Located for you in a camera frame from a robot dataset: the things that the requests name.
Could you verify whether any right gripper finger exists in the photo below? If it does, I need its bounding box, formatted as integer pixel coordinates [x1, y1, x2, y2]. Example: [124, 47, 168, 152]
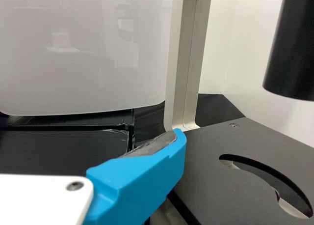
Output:
[83, 128, 187, 225]

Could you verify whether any black tray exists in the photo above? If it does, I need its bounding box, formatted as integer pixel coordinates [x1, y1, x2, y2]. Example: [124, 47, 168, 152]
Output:
[0, 128, 174, 177]

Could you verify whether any cream microscope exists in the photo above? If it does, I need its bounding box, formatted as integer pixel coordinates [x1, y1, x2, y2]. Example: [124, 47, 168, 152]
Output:
[161, 0, 314, 225]

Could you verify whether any white box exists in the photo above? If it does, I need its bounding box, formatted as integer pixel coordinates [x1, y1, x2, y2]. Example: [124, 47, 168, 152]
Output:
[0, 0, 174, 116]

